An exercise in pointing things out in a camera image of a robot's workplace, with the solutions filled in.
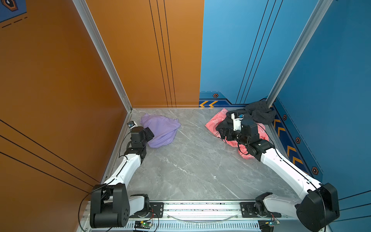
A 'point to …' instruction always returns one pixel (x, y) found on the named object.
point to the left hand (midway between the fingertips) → (145, 129)
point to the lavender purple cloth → (164, 128)
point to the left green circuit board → (142, 224)
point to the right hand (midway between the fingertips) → (223, 128)
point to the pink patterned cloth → (212, 125)
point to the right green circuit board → (270, 223)
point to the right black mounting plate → (247, 210)
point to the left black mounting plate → (156, 210)
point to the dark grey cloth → (259, 111)
